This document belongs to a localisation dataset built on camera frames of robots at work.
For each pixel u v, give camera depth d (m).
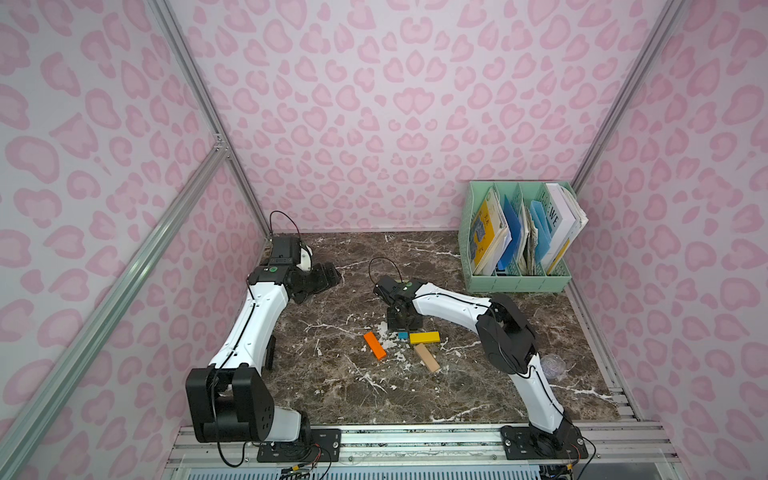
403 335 0.91
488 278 0.97
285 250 0.64
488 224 0.95
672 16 0.69
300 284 0.68
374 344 0.90
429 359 0.87
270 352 0.87
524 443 0.74
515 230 0.90
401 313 0.69
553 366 0.84
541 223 0.88
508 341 0.54
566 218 0.88
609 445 0.73
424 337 0.91
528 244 0.91
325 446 0.74
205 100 0.82
